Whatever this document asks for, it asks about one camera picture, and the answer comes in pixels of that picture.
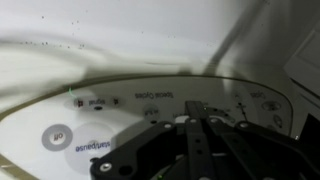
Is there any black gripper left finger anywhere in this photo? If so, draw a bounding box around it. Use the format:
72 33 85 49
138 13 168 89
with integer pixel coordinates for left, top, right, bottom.
89 99 207 180

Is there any white washing machine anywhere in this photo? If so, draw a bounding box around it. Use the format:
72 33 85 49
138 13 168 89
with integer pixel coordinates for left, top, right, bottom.
0 0 320 180

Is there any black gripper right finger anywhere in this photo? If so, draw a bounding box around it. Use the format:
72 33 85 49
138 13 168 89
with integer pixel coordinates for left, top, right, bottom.
196 100 320 180

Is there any white dryer machine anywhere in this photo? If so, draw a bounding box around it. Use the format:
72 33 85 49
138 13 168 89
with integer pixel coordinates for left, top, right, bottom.
283 19 320 101

